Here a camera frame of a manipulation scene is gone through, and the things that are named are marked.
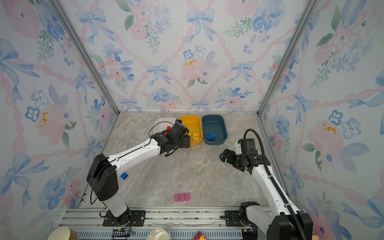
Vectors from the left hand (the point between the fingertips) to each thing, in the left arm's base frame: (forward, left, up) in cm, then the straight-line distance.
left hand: (186, 138), depth 85 cm
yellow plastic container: (+23, -4, -12) cm, 26 cm away
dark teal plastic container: (+25, -20, -16) cm, 36 cm away
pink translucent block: (-27, -1, -17) cm, 32 cm away
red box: (-44, -7, -12) cm, 47 cm away
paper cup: (-44, +51, -9) cm, 68 cm away
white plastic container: (-3, +11, +16) cm, 20 cm away
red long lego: (+18, +13, -13) cm, 26 cm away
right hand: (-10, -22, -4) cm, 25 cm away
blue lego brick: (+9, -16, -12) cm, 22 cm away
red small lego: (-10, +8, +17) cm, 22 cm away
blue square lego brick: (+13, -17, -13) cm, 25 cm away
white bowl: (-43, +12, -16) cm, 48 cm away
